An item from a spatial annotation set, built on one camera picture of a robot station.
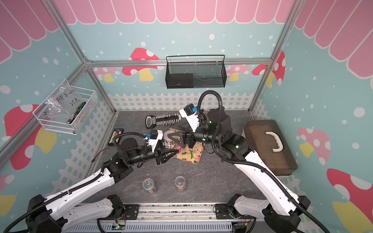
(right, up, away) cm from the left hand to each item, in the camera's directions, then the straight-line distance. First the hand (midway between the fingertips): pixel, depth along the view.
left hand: (176, 149), depth 65 cm
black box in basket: (0, +38, +23) cm, 44 cm away
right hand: (0, +8, -9) cm, 12 cm away
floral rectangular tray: (+8, -9, +29) cm, 32 cm away
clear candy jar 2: (+1, -21, +14) cm, 25 cm away
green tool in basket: (-52, +18, +9) cm, 55 cm away
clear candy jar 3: (-3, +3, -2) cm, 5 cm away
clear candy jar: (-16, -21, +11) cm, 28 cm away
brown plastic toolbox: (+49, +3, +16) cm, 52 cm away
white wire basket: (-48, +27, +13) cm, 57 cm away
